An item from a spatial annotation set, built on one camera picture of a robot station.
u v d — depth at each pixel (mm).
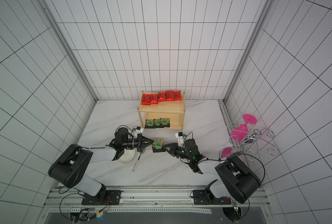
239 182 428
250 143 659
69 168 449
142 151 867
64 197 669
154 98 897
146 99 900
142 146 774
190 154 670
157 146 805
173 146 756
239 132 675
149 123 1021
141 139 793
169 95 923
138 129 838
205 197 657
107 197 711
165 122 1027
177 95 923
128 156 837
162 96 917
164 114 1093
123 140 713
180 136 793
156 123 1031
